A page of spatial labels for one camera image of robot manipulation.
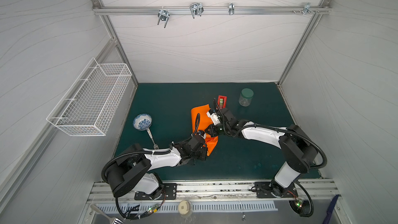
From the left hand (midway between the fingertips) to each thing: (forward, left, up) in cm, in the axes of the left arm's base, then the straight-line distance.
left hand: (209, 150), depth 86 cm
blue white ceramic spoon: (+17, +43, 0) cm, 46 cm away
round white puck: (-27, +10, +10) cm, 31 cm away
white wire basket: (+6, +55, +31) cm, 63 cm away
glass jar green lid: (+34, -24, +8) cm, 43 cm away
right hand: (+11, +2, +8) cm, 13 cm away
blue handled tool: (-25, -56, -1) cm, 62 cm away
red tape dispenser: (+31, -8, +6) cm, 32 cm away
